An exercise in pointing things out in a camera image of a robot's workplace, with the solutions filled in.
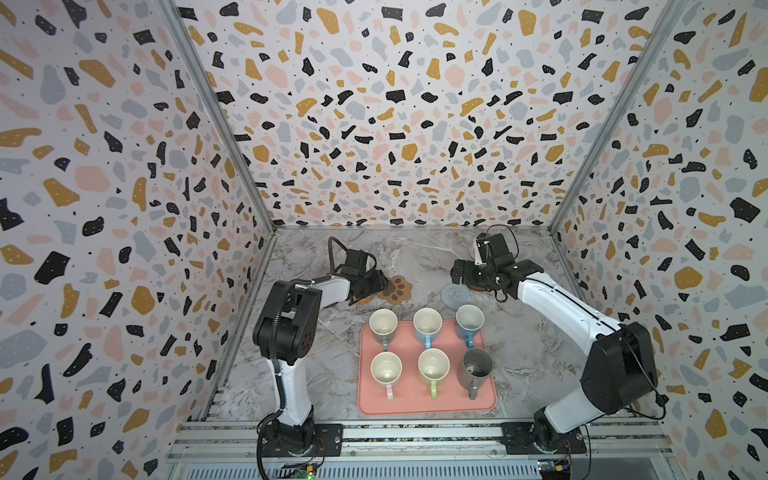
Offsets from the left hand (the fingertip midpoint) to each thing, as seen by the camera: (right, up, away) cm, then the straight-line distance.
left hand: (385, 278), depth 99 cm
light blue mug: (+26, -12, -9) cm, 30 cm away
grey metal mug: (+26, -25, -16) cm, 39 cm away
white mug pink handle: (+1, -25, -15) cm, 29 cm away
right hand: (+23, +4, -12) cm, 26 cm away
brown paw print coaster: (+4, -5, +4) cm, 7 cm away
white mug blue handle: (+13, -13, -9) cm, 21 cm away
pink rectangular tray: (+8, -27, -17) cm, 32 cm away
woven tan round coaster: (-6, -7, 0) cm, 9 cm away
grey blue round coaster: (+24, -6, +3) cm, 25 cm away
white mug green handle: (+15, -24, -14) cm, 32 cm away
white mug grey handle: (0, -13, -9) cm, 16 cm away
